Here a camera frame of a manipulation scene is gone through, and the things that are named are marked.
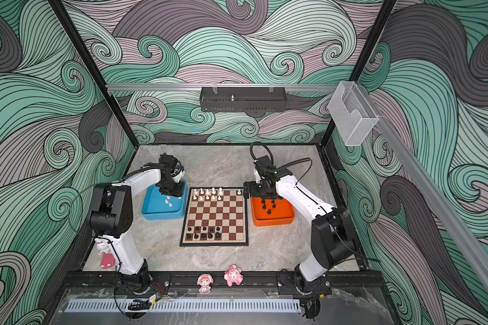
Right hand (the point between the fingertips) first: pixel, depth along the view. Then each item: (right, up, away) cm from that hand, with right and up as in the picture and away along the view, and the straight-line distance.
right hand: (253, 193), depth 86 cm
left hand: (-36, 0, +10) cm, 37 cm away
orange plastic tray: (+9, -9, +6) cm, 14 cm away
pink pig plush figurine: (-8, -27, -14) cm, 32 cm away
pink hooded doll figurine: (-19, -29, -15) cm, 38 cm away
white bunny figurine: (-58, -18, -11) cm, 62 cm away
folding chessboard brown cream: (-17, -11, +3) cm, 21 cm away
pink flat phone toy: (-58, -25, -8) cm, 64 cm away
